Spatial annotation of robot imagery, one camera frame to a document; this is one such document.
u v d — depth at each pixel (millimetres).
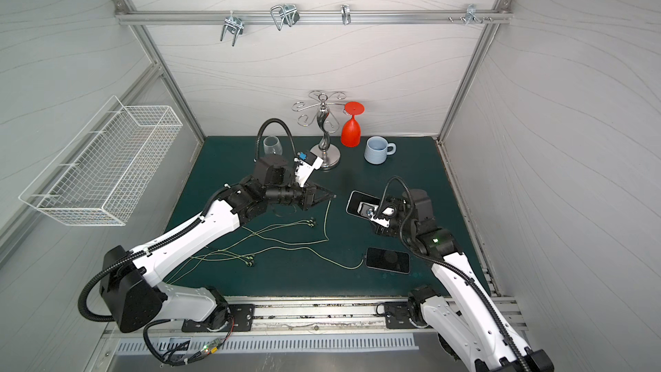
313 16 793
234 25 795
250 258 840
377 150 1100
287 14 764
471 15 765
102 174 687
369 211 638
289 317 748
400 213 656
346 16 781
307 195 617
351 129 963
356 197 759
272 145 972
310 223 931
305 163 637
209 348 680
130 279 393
